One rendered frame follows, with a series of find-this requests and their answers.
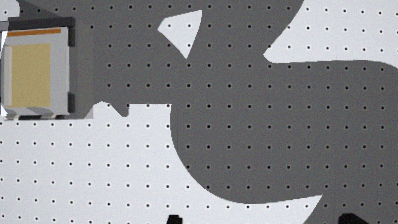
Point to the light grey rectangular cassette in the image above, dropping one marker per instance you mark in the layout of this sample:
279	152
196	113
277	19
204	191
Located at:
40	71

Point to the grey flat base plate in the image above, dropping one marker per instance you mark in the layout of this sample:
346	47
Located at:
219	111

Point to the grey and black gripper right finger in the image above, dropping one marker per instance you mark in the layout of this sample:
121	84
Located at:
350	218

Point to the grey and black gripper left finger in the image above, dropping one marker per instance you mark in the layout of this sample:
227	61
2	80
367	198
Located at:
174	219

